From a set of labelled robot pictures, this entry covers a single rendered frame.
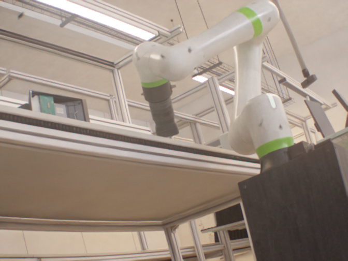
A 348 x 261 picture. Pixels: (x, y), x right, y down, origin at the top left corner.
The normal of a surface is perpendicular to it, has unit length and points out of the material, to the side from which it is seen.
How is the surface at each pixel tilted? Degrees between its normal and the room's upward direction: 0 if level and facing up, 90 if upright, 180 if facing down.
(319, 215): 90
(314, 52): 90
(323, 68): 90
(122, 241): 90
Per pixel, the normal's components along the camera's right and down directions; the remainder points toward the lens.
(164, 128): 0.11, 0.38
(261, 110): -0.34, -0.24
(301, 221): -0.55, -0.14
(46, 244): 0.78, -0.37
